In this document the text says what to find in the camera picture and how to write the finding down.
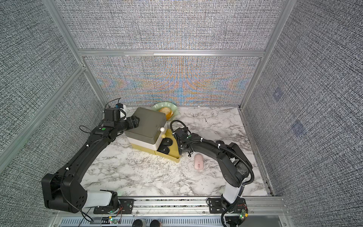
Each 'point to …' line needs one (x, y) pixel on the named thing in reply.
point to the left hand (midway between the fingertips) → (136, 119)
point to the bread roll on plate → (168, 111)
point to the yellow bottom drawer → (173, 154)
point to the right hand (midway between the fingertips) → (186, 143)
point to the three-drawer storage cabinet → (151, 132)
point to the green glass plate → (170, 105)
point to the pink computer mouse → (198, 161)
